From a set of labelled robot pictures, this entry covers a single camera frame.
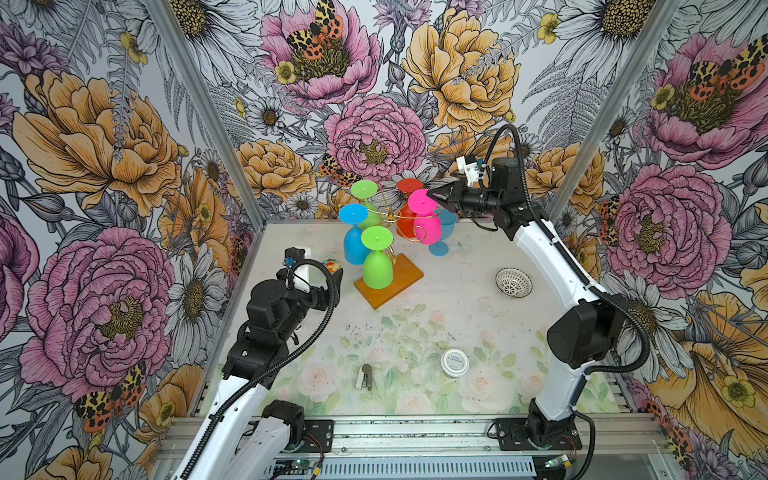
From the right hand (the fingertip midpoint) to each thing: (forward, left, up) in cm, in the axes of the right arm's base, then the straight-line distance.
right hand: (428, 201), depth 75 cm
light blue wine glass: (+13, -9, -21) cm, 26 cm away
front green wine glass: (-11, +13, -12) cm, 21 cm away
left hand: (-15, +25, -9) cm, 31 cm away
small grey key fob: (-31, +18, -35) cm, 50 cm away
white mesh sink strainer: (0, -32, -36) cm, 48 cm away
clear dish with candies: (+9, +30, -36) cm, 48 cm away
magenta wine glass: (0, 0, -8) cm, 8 cm away
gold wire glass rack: (+1, +9, -5) cm, 11 cm away
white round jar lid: (-29, -6, -31) cm, 42 cm away
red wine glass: (+6, +5, -12) cm, 14 cm away
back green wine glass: (+9, +16, -3) cm, 19 cm away
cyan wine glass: (-5, +19, -12) cm, 23 cm away
